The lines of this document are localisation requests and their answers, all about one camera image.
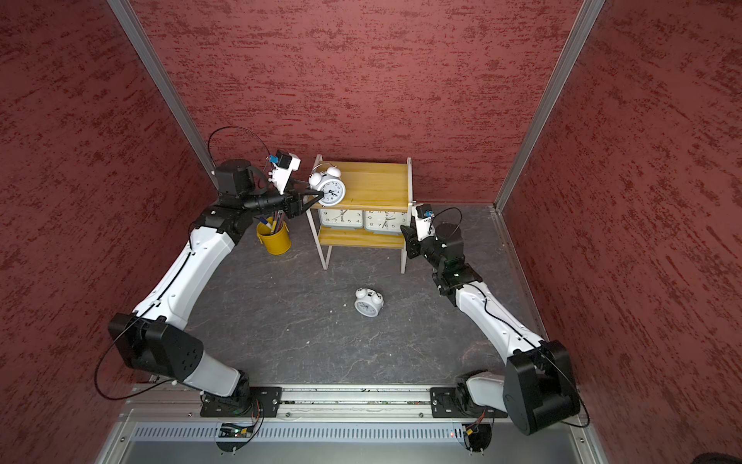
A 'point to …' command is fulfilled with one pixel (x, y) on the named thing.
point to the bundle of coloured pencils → (275, 221)
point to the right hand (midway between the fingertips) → (405, 229)
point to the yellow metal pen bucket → (274, 243)
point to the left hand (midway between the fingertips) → (315, 194)
